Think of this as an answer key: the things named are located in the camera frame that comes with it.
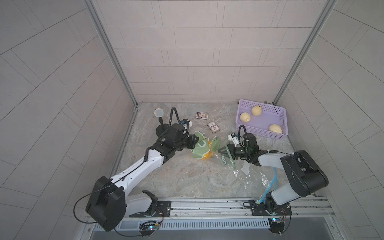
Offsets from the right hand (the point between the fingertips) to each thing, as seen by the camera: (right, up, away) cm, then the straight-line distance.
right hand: (220, 152), depth 85 cm
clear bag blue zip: (+16, -13, -9) cm, 22 cm away
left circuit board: (-35, -29, -19) cm, 49 cm away
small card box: (-10, +21, +23) cm, 33 cm away
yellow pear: (+29, +25, +21) cm, 43 cm away
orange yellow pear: (-8, -1, -4) cm, 9 cm away
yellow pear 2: (+37, +13, +11) cm, 41 cm away
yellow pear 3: (+19, +20, +17) cm, 33 cm away
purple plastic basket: (+33, +18, +21) cm, 43 cm away
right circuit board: (+23, -29, -17) cm, 41 cm away
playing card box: (-2, +13, +17) cm, 22 cm away
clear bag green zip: (0, -1, -7) cm, 8 cm away
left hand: (-11, +9, -6) cm, 16 cm away
